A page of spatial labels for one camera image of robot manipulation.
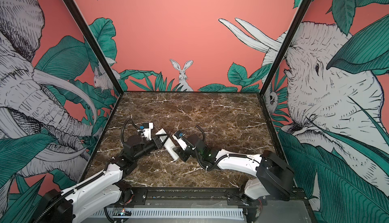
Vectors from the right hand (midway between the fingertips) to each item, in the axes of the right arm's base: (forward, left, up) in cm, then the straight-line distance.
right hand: (174, 146), depth 77 cm
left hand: (+5, +2, +4) cm, 6 cm away
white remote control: (0, +2, 0) cm, 2 cm away
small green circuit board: (-27, +23, -13) cm, 38 cm away
